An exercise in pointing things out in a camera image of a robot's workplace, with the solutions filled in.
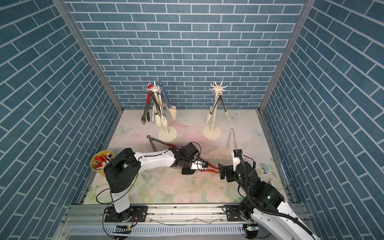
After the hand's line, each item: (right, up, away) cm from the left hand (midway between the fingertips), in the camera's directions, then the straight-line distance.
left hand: (197, 169), depth 89 cm
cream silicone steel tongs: (-19, +33, -7) cm, 38 cm away
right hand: (+16, +7, -15) cm, 23 cm away
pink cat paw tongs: (+21, +15, +13) cm, 29 cm away
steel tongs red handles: (+8, -1, 0) cm, 8 cm away
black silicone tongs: (-22, +38, -9) cm, 45 cm away
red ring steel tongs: (-30, +35, 0) cm, 47 cm away
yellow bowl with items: (-52, +8, -10) cm, 53 cm away
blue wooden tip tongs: (-15, +36, -2) cm, 39 cm away
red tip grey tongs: (-32, +17, +13) cm, 38 cm away
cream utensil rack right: (+12, +21, +17) cm, 30 cm away
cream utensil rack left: (-22, +20, +16) cm, 34 cm away
